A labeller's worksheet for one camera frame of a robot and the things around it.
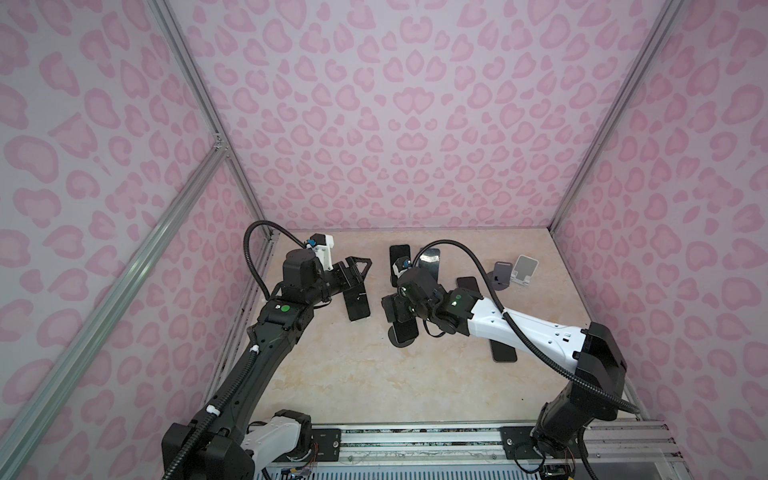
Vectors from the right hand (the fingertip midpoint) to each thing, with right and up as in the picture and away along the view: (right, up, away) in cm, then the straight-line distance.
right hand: (397, 296), depth 79 cm
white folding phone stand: (+43, +6, +22) cm, 49 cm away
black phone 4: (+25, +1, +27) cm, 37 cm away
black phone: (-12, -4, +13) cm, 18 cm away
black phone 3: (+3, -12, +12) cm, 17 cm away
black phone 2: (0, +12, +19) cm, 22 cm away
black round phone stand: (-1, -15, +12) cm, 19 cm away
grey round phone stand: (+35, +4, +21) cm, 41 cm away
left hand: (-8, +9, -5) cm, 14 cm away
